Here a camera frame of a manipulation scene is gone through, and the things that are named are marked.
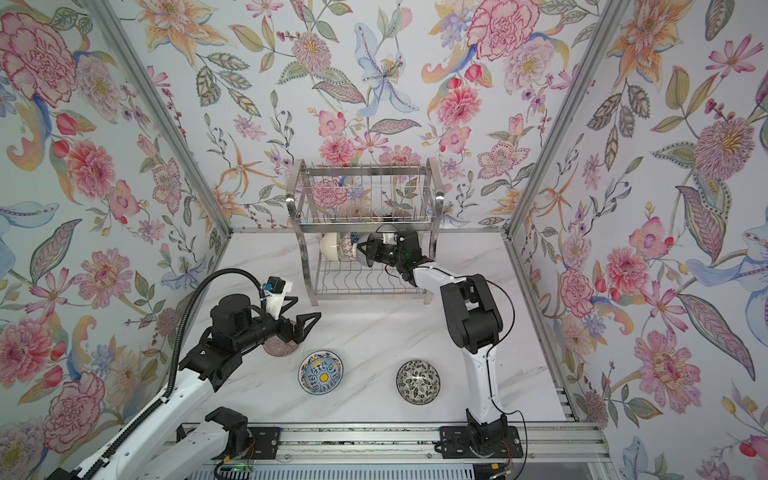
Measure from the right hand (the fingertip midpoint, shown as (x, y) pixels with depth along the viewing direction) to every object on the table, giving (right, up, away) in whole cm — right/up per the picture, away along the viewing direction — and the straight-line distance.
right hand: (358, 245), depth 95 cm
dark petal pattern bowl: (-1, -2, +1) cm, 2 cm away
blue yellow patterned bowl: (-10, -37, -10) cm, 39 cm away
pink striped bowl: (-23, -31, -7) cm, 39 cm away
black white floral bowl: (+18, -39, -11) cm, 44 cm away
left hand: (-10, -17, -20) cm, 28 cm away
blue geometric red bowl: (-5, 0, +6) cm, 7 cm away
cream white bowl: (-11, 0, +6) cm, 12 cm away
